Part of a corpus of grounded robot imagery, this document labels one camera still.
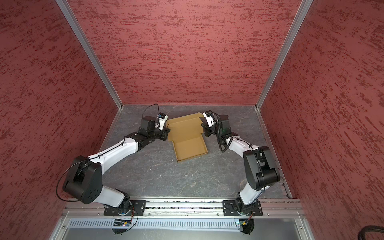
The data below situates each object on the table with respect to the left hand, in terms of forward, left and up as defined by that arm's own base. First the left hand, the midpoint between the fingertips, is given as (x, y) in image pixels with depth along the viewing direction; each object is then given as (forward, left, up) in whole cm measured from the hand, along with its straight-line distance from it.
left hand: (169, 132), depth 88 cm
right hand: (+5, -19, 0) cm, 20 cm away
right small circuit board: (-44, -40, -14) cm, 61 cm away
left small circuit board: (-44, +21, -16) cm, 52 cm away
